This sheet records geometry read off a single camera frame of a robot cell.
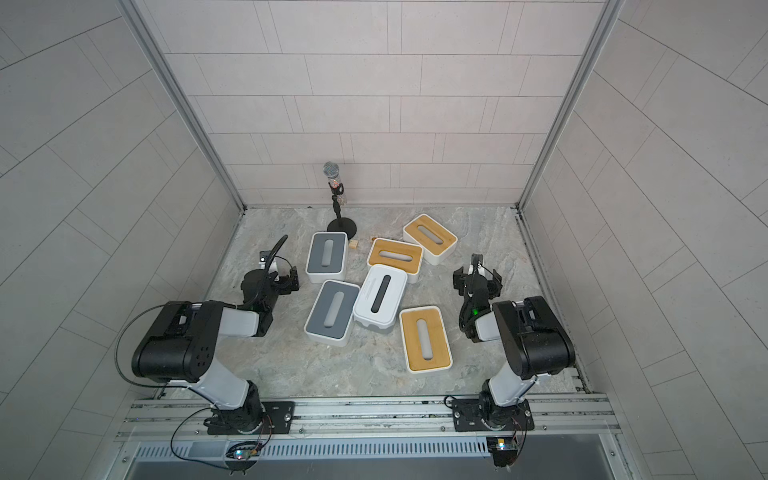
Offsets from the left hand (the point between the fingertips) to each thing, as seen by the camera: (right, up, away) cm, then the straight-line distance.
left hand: (285, 263), depth 95 cm
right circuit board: (+61, -40, -27) cm, 77 cm away
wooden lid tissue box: (+37, +2, +4) cm, 37 cm away
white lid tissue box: (+31, -9, -11) cm, 34 cm away
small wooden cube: (+20, +6, +10) cm, 23 cm away
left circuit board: (+2, -39, -31) cm, 49 cm away
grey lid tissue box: (+13, +2, +2) cm, 13 cm away
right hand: (+62, -1, -1) cm, 62 cm away
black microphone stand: (+15, +13, +13) cm, 24 cm away
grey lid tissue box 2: (+16, -14, -8) cm, 23 cm away
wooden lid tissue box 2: (+50, +6, +5) cm, 51 cm away
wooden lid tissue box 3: (+44, -20, -12) cm, 50 cm away
